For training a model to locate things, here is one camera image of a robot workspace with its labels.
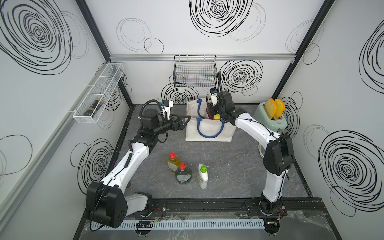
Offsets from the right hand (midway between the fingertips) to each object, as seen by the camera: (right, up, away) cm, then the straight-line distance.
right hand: (212, 102), depth 88 cm
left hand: (-15, -9, -15) cm, 23 cm away
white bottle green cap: (-7, -37, -18) cm, 42 cm away
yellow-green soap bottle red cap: (-21, -32, -14) cm, 41 cm away
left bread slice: (+37, -3, +3) cm, 37 cm away
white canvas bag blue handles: (-8, -15, -1) cm, 17 cm away
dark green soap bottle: (-16, -37, -16) cm, 43 cm away
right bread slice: (+42, -3, +2) cm, 42 cm away
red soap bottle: (-1, -9, +3) cm, 9 cm away
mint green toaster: (+40, -13, +1) cm, 42 cm away
